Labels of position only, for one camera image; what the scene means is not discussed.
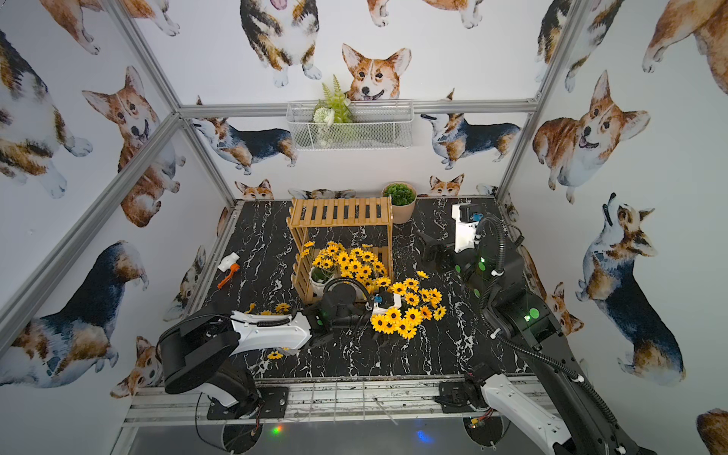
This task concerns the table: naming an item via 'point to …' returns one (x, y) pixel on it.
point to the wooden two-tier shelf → (311, 212)
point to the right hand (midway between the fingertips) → (433, 227)
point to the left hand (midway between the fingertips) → (412, 314)
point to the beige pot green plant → (404, 196)
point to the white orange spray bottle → (228, 263)
